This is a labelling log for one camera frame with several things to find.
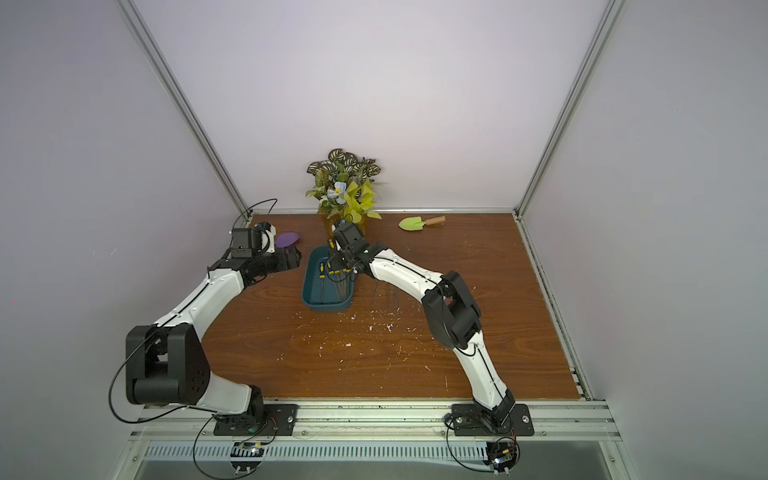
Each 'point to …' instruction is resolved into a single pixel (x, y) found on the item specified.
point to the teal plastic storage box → (324, 289)
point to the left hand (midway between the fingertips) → (290, 253)
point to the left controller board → (246, 456)
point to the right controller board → (501, 456)
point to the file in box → (322, 277)
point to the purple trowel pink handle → (287, 239)
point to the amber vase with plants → (343, 189)
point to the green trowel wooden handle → (416, 223)
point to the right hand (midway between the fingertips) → (335, 249)
